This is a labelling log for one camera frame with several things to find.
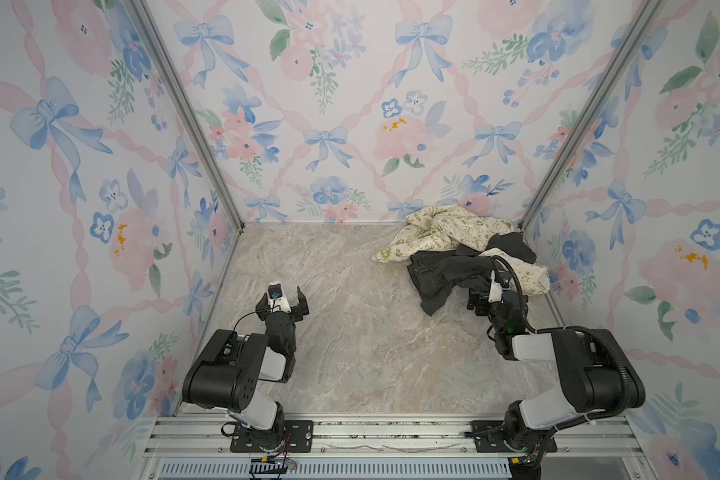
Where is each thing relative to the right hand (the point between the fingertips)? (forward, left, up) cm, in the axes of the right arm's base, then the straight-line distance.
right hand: (486, 286), depth 94 cm
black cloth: (+3, +15, +2) cm, 16 cm away
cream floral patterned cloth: (+19, +12, +8) cm, 24 cm away
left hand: (-5, +62, +5) cm, 62 cm away
